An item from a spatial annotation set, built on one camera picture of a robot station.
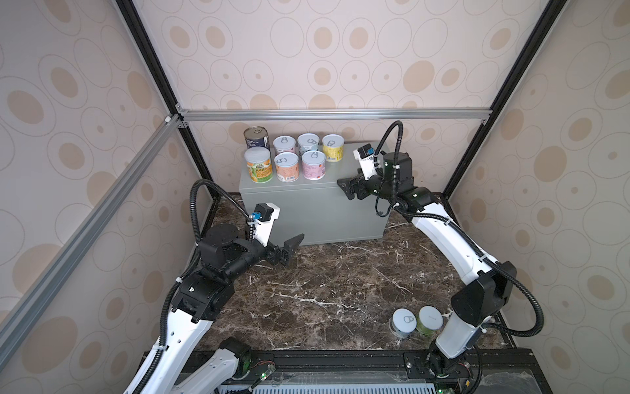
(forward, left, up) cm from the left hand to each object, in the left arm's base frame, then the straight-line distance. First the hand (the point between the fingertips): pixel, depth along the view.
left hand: (294, 226), depth 60 cm
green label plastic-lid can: (-13, -41, -32) cm, 54 cm away
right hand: (+23, -16, -3) cm, 28 cm away
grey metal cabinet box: (+23, -5, -22) cm, 32 cm away
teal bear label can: (-13, -33, -33) cm, 49 cm away
